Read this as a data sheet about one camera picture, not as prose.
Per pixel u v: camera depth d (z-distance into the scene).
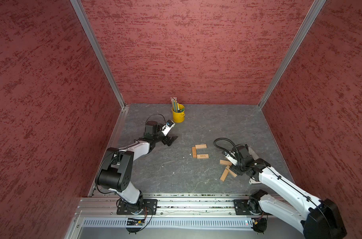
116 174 0.45
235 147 0.70
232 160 0.74
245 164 0.64
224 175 0.85
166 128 0.81
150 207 0.74
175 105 1.03
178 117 1.06
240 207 0.74
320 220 0.39
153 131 0.73
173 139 0.83
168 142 0.85
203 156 0.92
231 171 0.78
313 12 0.73
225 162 0.89
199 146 0.95
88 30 0.79
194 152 0.93
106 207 0.76
